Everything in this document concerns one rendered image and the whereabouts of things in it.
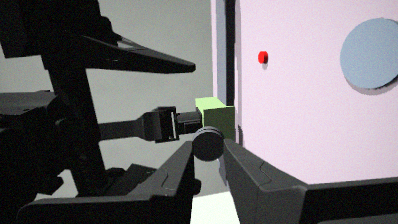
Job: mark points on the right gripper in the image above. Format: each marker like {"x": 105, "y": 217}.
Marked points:
{"x": 52, "y": 142}

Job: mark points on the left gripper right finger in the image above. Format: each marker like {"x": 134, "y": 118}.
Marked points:
{"x": 264, "y": 194}

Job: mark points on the red short cylinder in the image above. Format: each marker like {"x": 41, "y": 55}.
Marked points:
{"x": 263, "y": 57}

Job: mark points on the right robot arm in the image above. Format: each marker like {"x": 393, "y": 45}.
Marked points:
{"x": 19, "y": 183}

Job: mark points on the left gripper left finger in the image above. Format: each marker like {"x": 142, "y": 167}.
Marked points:
{"x": 168, "y": 199}

